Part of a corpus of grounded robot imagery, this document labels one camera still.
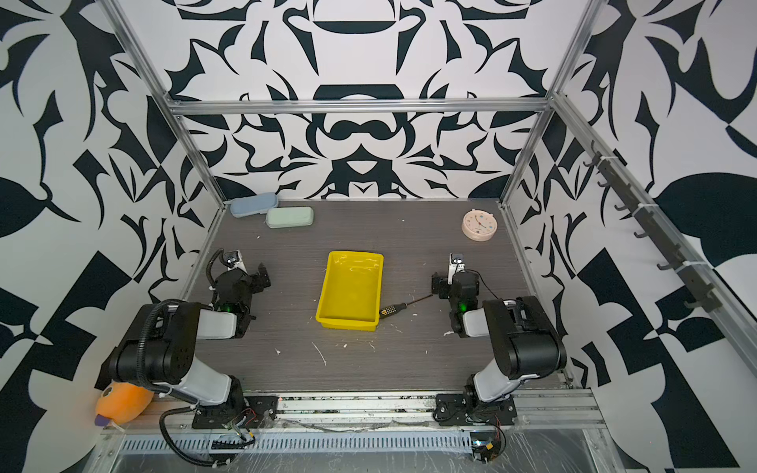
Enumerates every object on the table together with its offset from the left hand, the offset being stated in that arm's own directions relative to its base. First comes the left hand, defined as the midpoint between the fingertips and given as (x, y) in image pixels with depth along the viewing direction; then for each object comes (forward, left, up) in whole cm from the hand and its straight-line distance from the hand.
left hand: (242, 264), depth 93 cm
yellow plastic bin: (-9, -34, -4) cm, 35 cm away
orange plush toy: (-37, +18, +1) cm, 41 cm away
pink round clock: (+18, -81, -5) cm, 83 cm away
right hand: (-2, -66, -2) cm, 66 cm away
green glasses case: (+24, -9, -4) cm, 25 cm away
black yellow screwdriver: (-14, -46, -5) cm, 48 cm away
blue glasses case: (+31, +7, -6) cm, 33 cm away
